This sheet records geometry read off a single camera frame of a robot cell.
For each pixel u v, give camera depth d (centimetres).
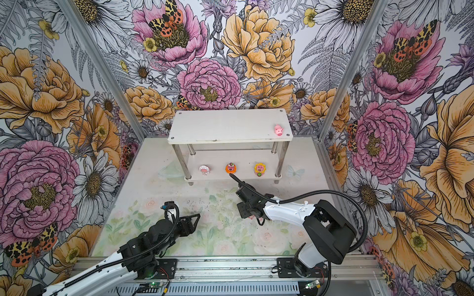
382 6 71
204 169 92
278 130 73
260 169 94
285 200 56
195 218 78
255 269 76
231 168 94
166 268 74
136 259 57
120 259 55
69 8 71
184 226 70
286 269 73
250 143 113
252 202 68
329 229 48
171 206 73
